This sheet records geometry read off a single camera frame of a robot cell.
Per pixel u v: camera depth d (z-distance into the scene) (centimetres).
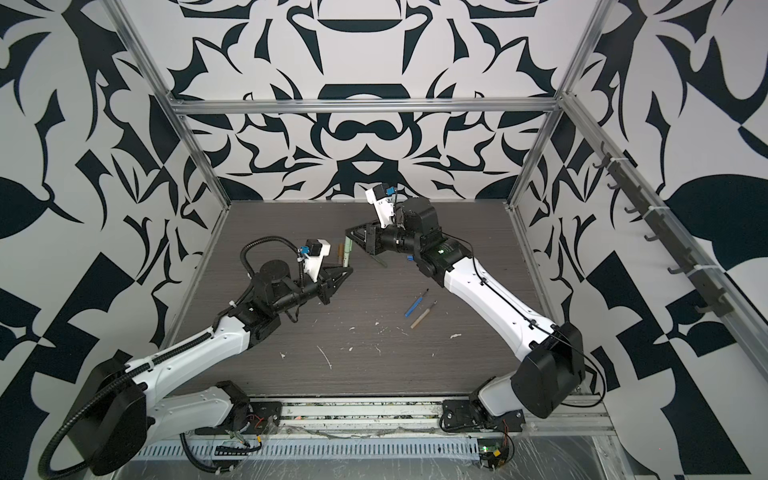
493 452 71
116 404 40
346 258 73
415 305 94
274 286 59
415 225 57
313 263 66
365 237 64
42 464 36
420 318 90
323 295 67
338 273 74
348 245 70
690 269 51
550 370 41
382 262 103
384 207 64
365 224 64
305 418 76
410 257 57
